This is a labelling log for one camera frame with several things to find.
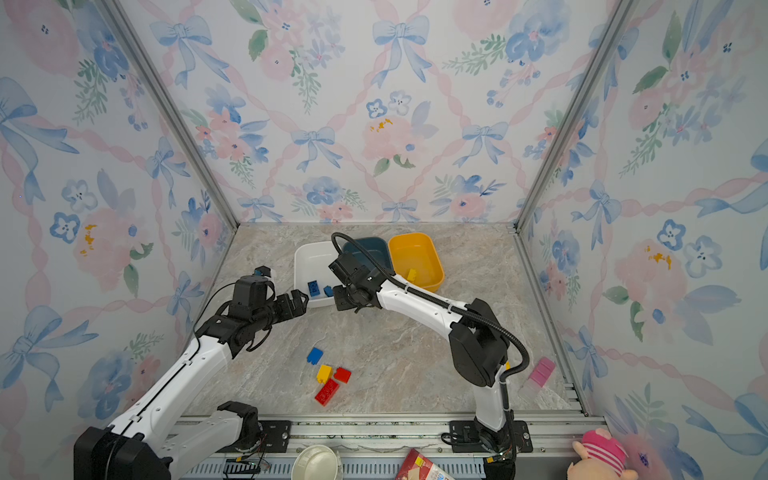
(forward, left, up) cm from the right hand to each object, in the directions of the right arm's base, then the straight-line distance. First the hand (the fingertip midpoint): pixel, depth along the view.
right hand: (341, 295), depth 86 cm
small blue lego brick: (+8, +6, -10) cm, 14 cm away
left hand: (-3, +12, +3) cm, 13 cm away
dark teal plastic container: (+26, -9, -10) cm, 29 cm away
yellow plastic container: (+25, -23, -14) cm, 36 cm away
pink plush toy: (-37, -62, -7) cm, 72 cm away
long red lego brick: (-23, +3, -12) cm, 26 cm away
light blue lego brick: (-13, +8, -13) cm, 20 cm away
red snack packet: (-39, -21, -9) cm, 45 cm away
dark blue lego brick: (+9, +12, -11) cm, 19 cm away
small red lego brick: (-18, -1, -12) cm, 22 cm away
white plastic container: (+16, +14, -12) cm, 24 cm away
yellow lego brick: (-19, +4, -11) cm, 22 cm away
